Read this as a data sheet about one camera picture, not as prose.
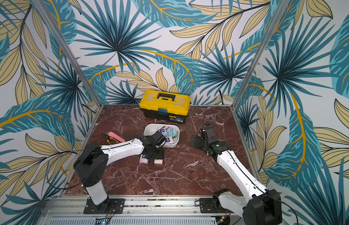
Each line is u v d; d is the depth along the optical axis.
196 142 1.03
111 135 1.01
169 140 0.90
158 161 0.86
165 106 0.99
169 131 0.98
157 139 0.71
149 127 1.00
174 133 0.98
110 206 0.72
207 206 0.73
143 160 0.88
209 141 0.61
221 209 0.62
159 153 0.80
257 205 0.38
